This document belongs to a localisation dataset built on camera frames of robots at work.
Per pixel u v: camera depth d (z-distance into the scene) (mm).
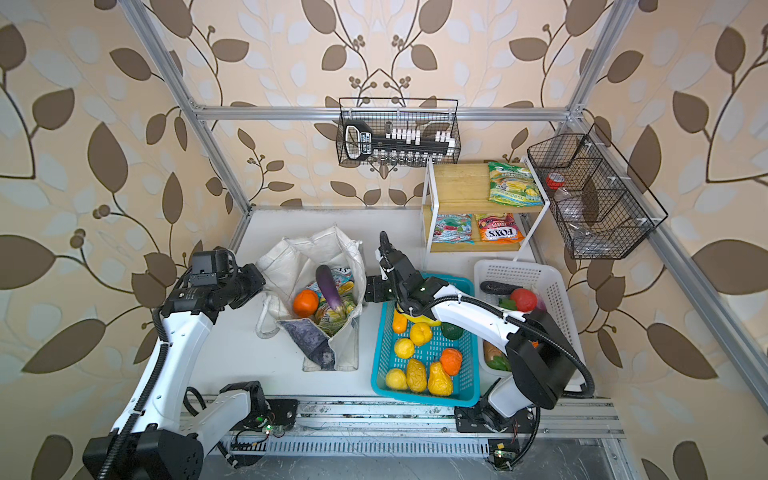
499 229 896
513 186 761
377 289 726
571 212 736
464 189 799
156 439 373
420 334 828
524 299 886
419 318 588
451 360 771
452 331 828
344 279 909
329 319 790
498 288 935
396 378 753
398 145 833
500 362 770
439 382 737
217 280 576
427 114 911
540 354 430
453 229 890
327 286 842
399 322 866
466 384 758
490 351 785
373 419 752
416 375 767
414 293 622
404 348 806
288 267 811
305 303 830
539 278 929
